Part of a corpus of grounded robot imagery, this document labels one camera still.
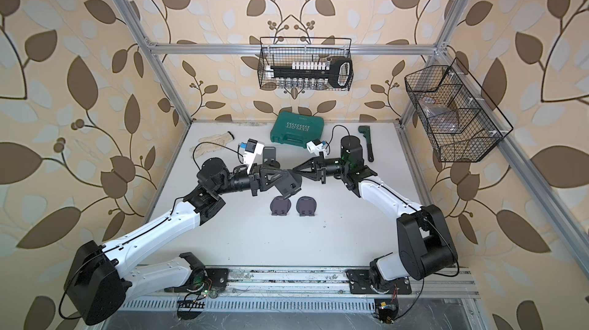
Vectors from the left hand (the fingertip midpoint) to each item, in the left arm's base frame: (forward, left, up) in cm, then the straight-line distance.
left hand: (281, 173), depth 63 cm
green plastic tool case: (+43, -3, -27) cm, 51 cm away
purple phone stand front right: (+5, -7, -32) cm, 33 cm away
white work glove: (+39, +35, -31) cm, 61 cm away
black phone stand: (-1, -2, -3) cm, 4 cm away
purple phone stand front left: (+5, +3, -32) cm, 32 cm away
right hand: (+5, -3, -7) cm, 9 cm away
